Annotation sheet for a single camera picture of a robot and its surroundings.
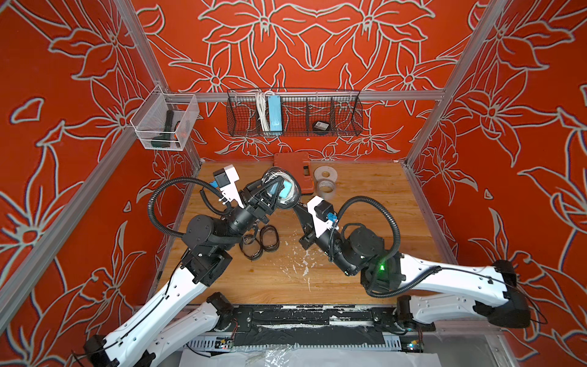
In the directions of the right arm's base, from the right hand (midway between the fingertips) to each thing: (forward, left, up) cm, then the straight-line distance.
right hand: (290, 205), depth 54 cm
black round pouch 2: (+6, +9, -38) cm, 40 cm away
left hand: (+2, +3, +8) cm, 8 cm away
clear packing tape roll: (+38, -16, -40) cm, 58 cm away
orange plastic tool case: (+50, -2, -36) cm, 62 cm away
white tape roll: (+48, -16, -39) cm, 64 cm away
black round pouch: (+6, +16, -38) cm, 42 cm away
